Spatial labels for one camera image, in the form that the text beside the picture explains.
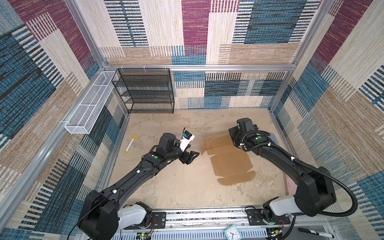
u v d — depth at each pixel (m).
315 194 0.42
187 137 0.68
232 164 0.91
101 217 0.39
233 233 0.69
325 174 0.41
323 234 0.69
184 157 0.70
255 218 0.73
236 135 0.73
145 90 1.11
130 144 1.02
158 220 0.74
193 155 0.70
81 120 0.91
